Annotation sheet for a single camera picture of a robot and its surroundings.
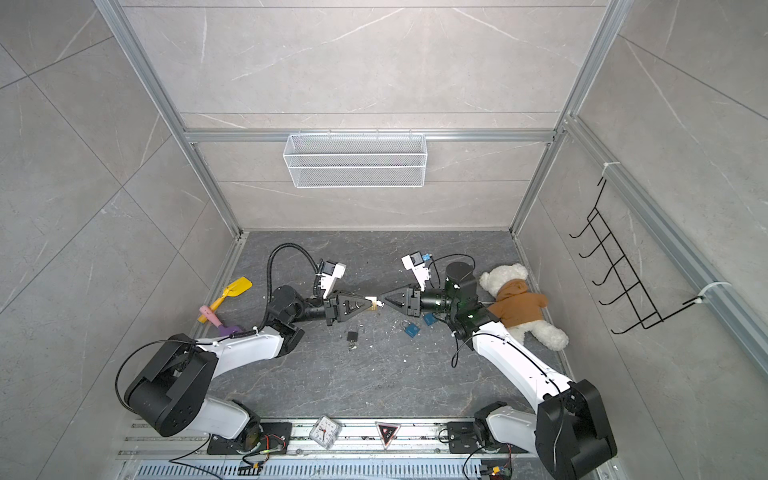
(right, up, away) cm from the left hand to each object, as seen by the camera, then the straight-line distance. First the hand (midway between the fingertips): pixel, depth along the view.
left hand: (369, 302), depth 69 cm
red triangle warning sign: (+4, -34, +5) cm, 35 cm away
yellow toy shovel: (-49, 0, +33) cm, 59 cm away
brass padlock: (+1, -1, 0) cm, 1 cm away
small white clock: (-11, -33, +4) cm, 35 cm away
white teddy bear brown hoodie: (+44, -5, +19) cm, 48 cm away
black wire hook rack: (+60, +1, -4) cm, 60 cm away
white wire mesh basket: (-7, +44, +32) cm, 55 cm away
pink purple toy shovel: (-47, -12, +21) cm, 53 cm away
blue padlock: (+12, -12, +23) cm, 29 cm away
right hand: (+3, +1, +1) cm, 3 cm away
